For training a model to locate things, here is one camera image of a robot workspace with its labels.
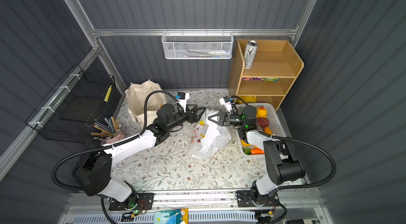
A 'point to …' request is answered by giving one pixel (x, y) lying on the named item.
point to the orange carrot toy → (257, 151)
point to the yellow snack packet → (247, 99)
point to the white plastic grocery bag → (208, 137)
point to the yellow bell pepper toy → (245, 143)
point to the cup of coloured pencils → (109, 132)
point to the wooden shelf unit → (265, 68)
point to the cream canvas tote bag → (136, 94)
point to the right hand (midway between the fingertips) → (211, 123)
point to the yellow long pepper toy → (267, 130)
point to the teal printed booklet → (171, 216)
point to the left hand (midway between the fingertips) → (202, 107)
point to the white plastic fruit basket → (275, 124)
